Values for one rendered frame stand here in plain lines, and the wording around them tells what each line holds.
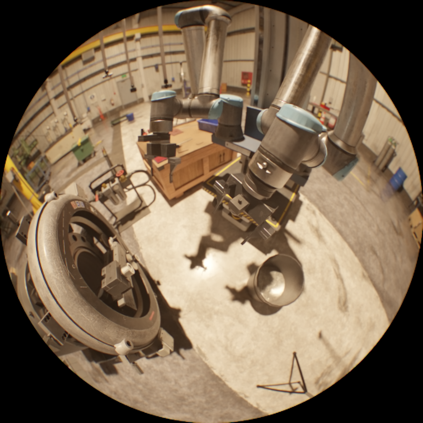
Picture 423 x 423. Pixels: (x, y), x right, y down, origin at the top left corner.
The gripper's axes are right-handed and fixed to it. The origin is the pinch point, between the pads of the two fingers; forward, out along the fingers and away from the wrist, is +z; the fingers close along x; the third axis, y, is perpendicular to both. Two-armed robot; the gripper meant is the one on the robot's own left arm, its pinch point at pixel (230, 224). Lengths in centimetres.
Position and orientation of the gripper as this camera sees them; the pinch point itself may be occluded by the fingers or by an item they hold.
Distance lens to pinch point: 40.1
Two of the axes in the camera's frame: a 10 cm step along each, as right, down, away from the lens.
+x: 6.3, 6.9, -3.5
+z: -3.6, 6.6, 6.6
